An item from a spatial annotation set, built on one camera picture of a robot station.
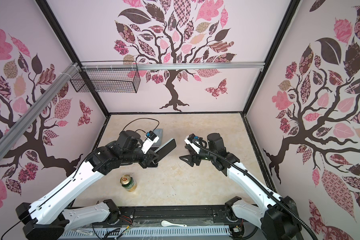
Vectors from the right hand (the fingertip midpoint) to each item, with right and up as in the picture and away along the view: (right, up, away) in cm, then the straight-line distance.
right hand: (185, 149), depth 74 cm
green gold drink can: (-29, -17, 0) cm, 34 cm away
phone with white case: (-9, +1, -7) cm, 11 cm away
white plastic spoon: (-9, -36, -4) cm, 37 cm away
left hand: (-14, -3, -6) cm, 15 cm away
